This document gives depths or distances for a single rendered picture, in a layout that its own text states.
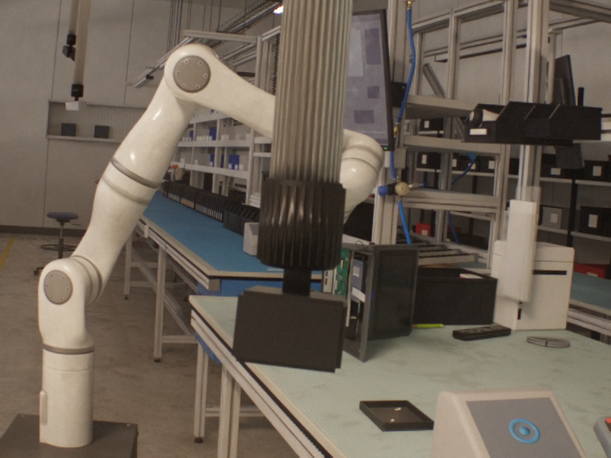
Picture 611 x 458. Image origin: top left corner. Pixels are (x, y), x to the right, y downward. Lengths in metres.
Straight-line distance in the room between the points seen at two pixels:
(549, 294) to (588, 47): 5.93
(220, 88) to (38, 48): 11.60
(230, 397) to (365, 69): 1.34
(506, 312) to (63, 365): 1.13
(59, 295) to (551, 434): 0.85
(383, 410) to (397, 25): 2.28
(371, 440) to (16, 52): 11.96
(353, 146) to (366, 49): 1.63
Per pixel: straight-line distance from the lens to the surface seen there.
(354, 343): 1.72
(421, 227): 9.45
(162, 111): 1.35
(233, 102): 1.28
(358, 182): 1.31
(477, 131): 1.94
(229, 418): 2.24
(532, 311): 2.05
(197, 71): 1.27
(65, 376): 1.41
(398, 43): 3.33
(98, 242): 1.41
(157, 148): 1.33
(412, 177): 4.56
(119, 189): 1.33
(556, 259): 2.07
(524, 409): 0.86
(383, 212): 3.30
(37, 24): 12.89
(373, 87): 2.94
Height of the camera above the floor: 1.37
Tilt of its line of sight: 3 degrees down
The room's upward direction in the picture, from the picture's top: 4 degrees clockwise
